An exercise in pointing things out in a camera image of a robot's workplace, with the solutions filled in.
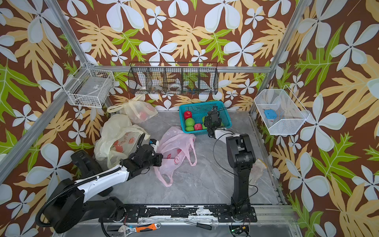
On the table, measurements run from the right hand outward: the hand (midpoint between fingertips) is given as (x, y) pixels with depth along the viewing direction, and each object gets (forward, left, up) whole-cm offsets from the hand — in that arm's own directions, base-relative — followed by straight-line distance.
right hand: (211, 117), depth 104 cm
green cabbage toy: (-1, +16, -4) cm, 16 cm away
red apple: (+6, +17, -3) cm, 18 cm away
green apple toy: (-1, +6, -2) cm, 6 cm away
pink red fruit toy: (-7, +10, -2) cm, 12 cm away
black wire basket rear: (+16, +26, +22) cm, 38 cm away
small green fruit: (-8, +16, -3) cm, 18 cm away
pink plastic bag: (-23, +25, 0) cm, 34 cm away
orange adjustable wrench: (-65, +39, -9) cm, 76 cm away
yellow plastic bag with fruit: (-24, +56, +8) cm, 62 cm away
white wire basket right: (-18, -38, +21) cm, 47 cm away
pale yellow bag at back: (+6, +56, +2) cm, 57 cm away
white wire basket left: (0, +74, +26) cm, 79 cm away
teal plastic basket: (+11, +9, -5) cm, 15 cm away
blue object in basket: (-12, -31, +16) cm, 37 cm away
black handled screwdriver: (-64, +10, -8) cm, 65 cm away
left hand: (-29, +31, -1) cm, 43 cm away
